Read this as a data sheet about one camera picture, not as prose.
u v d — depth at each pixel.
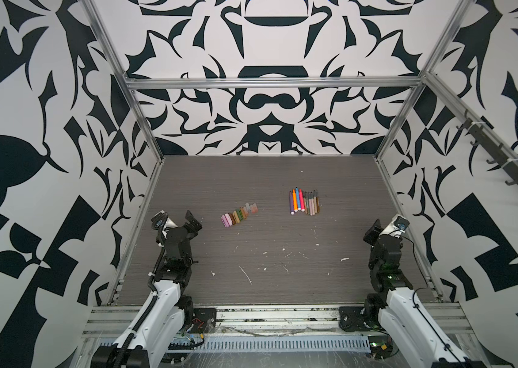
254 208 1.00
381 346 0.71
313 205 1.02
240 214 0.99
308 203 1.02
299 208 1.00
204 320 0.74
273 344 0.71
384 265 0.63
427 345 0.47
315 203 1.02
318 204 1.02
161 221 0.70
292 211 0.99
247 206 1.02
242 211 0.99
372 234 0.75
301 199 1.02
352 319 0.74
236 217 0.97
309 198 1.03
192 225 0.76
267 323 0.75
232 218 0.97
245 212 0.99
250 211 0.99
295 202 1.02
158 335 0.53
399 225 0.69
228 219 0.97
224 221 0.96
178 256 0.62
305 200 1.02
